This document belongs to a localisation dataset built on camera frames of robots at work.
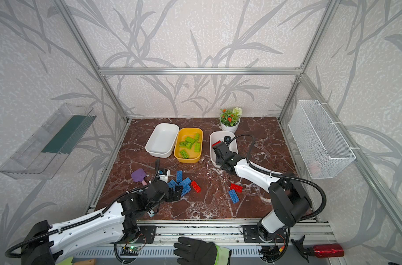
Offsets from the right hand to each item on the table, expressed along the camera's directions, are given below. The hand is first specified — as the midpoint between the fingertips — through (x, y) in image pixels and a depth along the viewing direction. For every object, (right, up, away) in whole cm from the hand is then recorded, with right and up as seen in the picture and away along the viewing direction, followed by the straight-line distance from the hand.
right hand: (223, 151), depth 91 cm
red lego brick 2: (-4, +3, +14) cm, 15 cm away
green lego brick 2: (-23, -3, +8) cm, 25 cm away
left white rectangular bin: (-39, +3, +16) cm, 43 cm away
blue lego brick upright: (-25, -14, 0) cm, 28 cm away
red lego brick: (-15, -19, -5) cm, 24 cm away
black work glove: (-15, -40, -23) cm, 48 cm away
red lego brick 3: (+7, -19, -5) cm, 21 cm away
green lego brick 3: (-17, +7, +16) cm, 24 cm away
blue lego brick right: (+5, -22, -8) cm, 24 cm away
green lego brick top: (-21, +5, +16) cm, 28 cm away
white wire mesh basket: (+36, +5, -28) cm, 46 cm away
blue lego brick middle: (-20, -19, -5) cm, 28 cm away
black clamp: (+32, -40, -23) cm, 56 cm away
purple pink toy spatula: (-48, -14, +2) cm, 50 cm away
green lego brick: (-16, +1, +11) cm, 19 cm away
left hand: (-23, -15, -10) cm, 29 cm away
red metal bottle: (+42, -38, -24) cm, 61 cm away
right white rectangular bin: (-4, +8, +14) cm, 17 cm away
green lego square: (-25, +3, +14) cm, 29 cm away
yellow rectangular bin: (-21, +3, +11) cm, 24 cm away
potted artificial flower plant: (+5, +18, +10) cm, 21 cm away
